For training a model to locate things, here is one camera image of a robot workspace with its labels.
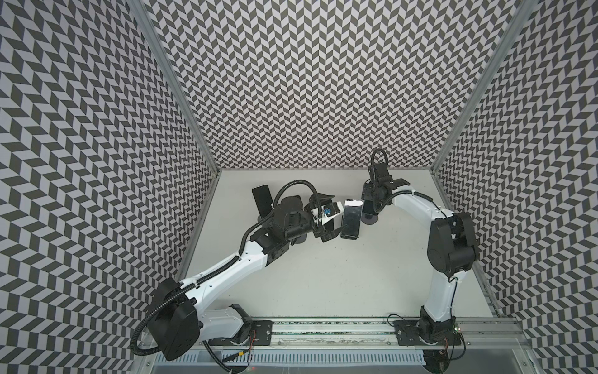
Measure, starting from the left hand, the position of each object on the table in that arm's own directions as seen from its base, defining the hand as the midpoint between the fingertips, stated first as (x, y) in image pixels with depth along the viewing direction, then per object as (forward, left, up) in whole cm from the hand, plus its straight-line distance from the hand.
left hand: (337, 209), depth 71 cm
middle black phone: (-9, +3, +1) cm, 9 cm away
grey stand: (+2, +12, -24) cm, 27 cm away
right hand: (+18, -18, -18) cm, 31 cm away
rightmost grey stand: (+14, -17, -28) cm, 36 cm away
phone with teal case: (+7, -7, -17) cm, 20 cm away
